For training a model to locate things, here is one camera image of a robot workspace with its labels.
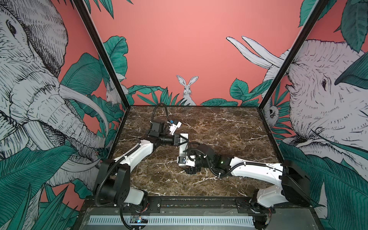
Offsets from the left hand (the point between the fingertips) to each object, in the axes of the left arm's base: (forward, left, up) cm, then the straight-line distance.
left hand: (187, 139), depth 78 cm
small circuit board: (-34, +25, -18) cm, 46 cm away
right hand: (-9, +3, -3) cm, 10 cm away
